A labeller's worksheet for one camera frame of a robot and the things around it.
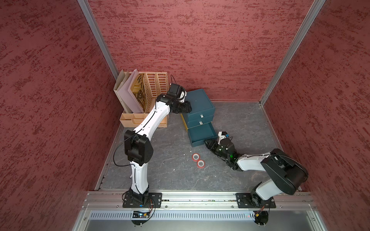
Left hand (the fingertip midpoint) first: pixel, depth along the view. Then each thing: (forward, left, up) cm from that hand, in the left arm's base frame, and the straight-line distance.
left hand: (187, 111), depth 87 cm
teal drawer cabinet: (-1, -7, -10) cm, 12 cm away
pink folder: (+9, +39, +4) cm, 40 cm away
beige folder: (+23, +46, +7) cm, 52 cm away
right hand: (-14, -11, -16) cm, 24 cm away
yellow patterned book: (+21, +36, 0) cm, 42 cm away
